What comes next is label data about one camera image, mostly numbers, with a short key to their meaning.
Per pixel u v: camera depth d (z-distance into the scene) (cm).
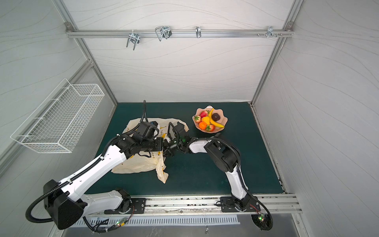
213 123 105
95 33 78
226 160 52
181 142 75
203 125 101
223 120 105
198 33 78
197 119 101
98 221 72
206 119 103
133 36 78
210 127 98
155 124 72
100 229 69
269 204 75
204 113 107
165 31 76
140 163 73
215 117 105
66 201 37
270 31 76
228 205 72
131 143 52
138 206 74
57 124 68
